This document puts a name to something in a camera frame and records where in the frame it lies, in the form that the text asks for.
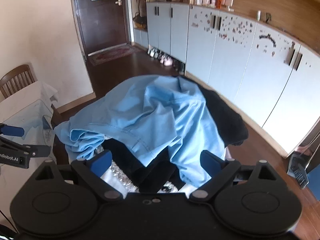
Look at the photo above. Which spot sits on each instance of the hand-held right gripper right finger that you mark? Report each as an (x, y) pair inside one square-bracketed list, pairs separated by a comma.
[(210, 163)]

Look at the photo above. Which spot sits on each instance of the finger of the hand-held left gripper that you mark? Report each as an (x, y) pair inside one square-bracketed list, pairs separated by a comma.
[(37, 150), (12, 130)]

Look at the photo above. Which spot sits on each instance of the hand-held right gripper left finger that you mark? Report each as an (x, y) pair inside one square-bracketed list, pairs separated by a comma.
[(101, 162)]

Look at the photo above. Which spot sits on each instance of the light blue t-shirt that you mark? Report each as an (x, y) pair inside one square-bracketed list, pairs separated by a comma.
[(150, 110)]

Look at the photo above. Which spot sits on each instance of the whale print tablecloth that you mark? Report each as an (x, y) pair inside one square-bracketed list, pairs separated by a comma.
[(20, 112)]

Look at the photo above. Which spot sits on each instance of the white sequined garment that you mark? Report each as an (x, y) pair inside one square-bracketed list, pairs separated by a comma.
[(120, 177)]

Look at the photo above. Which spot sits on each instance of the black garment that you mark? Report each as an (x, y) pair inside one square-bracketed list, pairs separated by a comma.
[(225, 115)]

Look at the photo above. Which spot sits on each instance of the brown wooden chair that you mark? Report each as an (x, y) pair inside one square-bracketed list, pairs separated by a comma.
[(15, 74)]

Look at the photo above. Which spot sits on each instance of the patterned doormat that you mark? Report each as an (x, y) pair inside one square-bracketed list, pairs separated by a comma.
[(112, 54)]

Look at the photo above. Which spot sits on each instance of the grey cabinet with stickers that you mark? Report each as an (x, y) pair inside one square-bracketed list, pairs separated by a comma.
[(250, 62)]

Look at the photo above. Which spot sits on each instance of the row of shoes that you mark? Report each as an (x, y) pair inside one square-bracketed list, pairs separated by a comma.
[(165, 58)]

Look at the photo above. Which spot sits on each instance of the dark brown door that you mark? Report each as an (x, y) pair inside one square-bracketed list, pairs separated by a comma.
[(100, 25)]

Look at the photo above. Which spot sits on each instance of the plain grey cabinet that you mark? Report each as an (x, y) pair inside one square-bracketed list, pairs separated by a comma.
[(165, 25)]

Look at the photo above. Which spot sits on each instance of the black handbag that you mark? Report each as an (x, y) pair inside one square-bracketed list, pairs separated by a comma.
[(138, 20)]

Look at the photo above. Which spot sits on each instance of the orange box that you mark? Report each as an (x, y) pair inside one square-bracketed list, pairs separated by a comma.
[(219, 0)]

